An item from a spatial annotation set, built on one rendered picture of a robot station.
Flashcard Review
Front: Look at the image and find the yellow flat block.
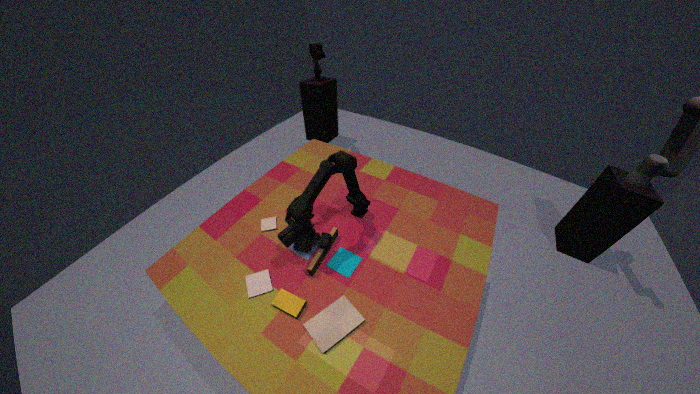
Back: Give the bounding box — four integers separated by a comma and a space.
271, 288, 307, 319

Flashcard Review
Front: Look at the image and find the beige flat rectangular slab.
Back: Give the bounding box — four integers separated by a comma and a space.
303, 294, 365, 354

